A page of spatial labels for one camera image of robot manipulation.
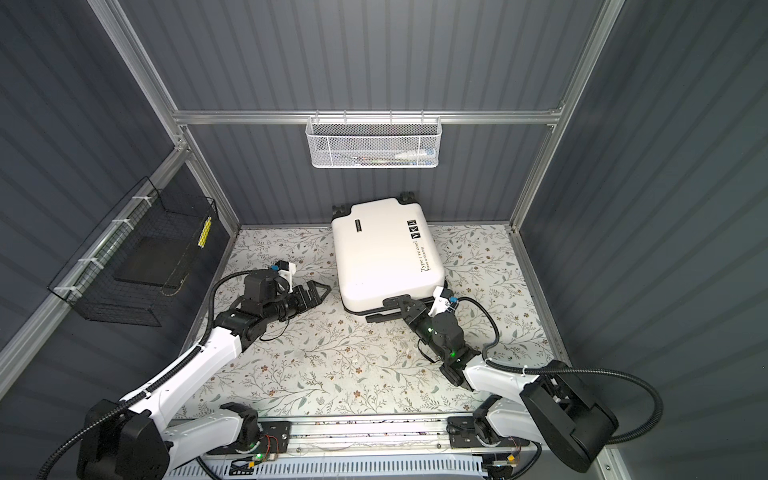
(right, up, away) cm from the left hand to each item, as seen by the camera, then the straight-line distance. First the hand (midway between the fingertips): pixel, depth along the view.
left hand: (321, 293), depth 81 cm
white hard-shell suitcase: (+17, +12, +7) cm, 22 cm away
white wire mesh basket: (+12, +58, +43) cm, 73 cm away
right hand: (+22, -3, 0) cm, 22 cm away
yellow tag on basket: (-33, +17, +2) cm, 37 cm away
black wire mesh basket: (-44, +11, -7) cm, 46 cm away
